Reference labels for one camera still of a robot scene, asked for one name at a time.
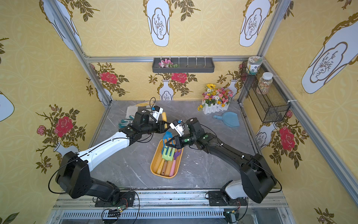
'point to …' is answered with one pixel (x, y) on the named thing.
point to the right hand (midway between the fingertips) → (170, 140)
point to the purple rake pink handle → (175, 154)
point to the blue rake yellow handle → (168, 136)
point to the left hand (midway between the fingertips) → (166, 123)
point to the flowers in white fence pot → (215, 100)
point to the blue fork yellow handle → (164, 118)
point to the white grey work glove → (131, 110)
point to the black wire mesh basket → (272, 106)
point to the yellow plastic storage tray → (157, 159)
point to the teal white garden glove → (124, 122)
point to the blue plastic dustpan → (230, 119)
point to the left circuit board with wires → (116, 213)
